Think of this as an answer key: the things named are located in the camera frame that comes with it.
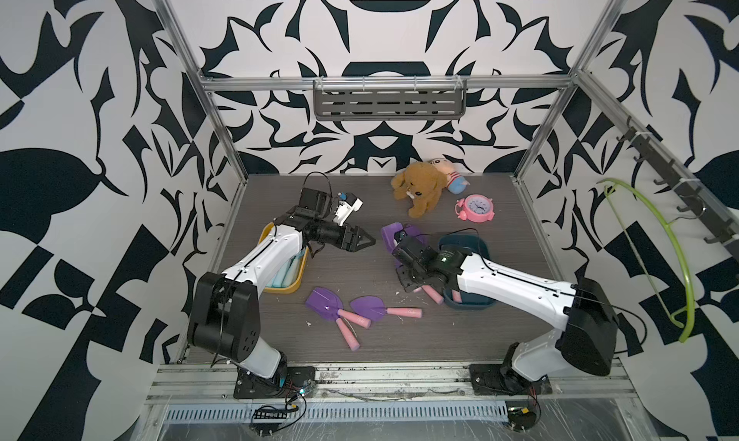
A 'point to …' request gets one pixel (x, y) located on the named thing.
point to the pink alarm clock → (476, 208)
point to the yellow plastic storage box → (286, 290)
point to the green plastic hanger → (690, 319)
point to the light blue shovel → (288, 272)
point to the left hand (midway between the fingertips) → (365, 234)
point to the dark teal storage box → (475, 246)
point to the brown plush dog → (421, 184)
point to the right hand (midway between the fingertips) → (405, 268)
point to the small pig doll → (455, 182)
